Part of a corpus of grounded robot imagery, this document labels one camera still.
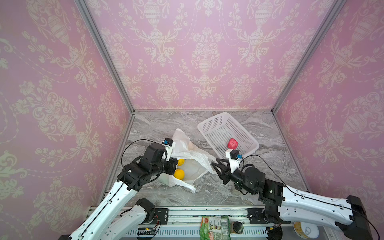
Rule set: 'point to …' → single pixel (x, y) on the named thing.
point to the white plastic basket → (220, 129)
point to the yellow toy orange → (179, 174)
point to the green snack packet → (215, 227)
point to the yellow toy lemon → (181, 162)
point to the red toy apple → (232, 144)
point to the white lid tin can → (306, 230)
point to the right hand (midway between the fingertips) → (214, 162)
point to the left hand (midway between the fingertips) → (178, 163)
